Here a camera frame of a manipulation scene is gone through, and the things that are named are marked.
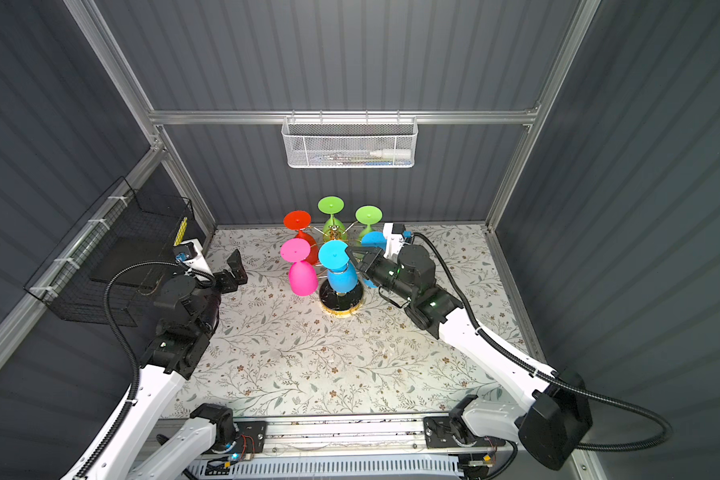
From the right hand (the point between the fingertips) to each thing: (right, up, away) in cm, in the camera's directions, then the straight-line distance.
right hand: (346, 253), depth 67 cm
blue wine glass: (+7, +4, +10) cm, 13 cm away
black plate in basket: (-60, +1, +14) cm, 62 cm away
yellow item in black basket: (-48, +6, +16) cm, 51 cm away
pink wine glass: (-12, -6, +12) cm, 18 cm away
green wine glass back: (-4, +6, +9) cm, 11 cm away
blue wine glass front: (-1, -5, +5) cm, 7 cm away
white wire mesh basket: (-2, +42, +45) cm, 62 cm away
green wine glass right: (+5, +11, +16) cm, 20 cm away
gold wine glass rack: (-4, -17, +30) cm, 35 cm away
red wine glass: (-14, +9, +14) cm, 22 cm away
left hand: (-30, -1, +3) cm, 31 cm away
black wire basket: (-61, +7, +14) cm, 62 cm away
